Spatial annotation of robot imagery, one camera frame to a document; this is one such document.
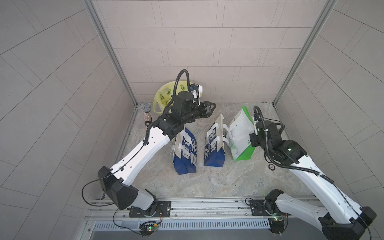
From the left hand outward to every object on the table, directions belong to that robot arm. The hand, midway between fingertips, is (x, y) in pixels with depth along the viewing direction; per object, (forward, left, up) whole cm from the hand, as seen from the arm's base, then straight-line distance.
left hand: (217, 105), depth 66 cm
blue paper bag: (-12, +15, -22) cm, 29 cm away
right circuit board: (-41, -28, -37) cm, 62 cm away
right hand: (-4, -19, -14) cm, 24 cm away
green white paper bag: (-1, -14, -20) cm, 24 cm away
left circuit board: (-42, +30, -36) cm, 63 cm away
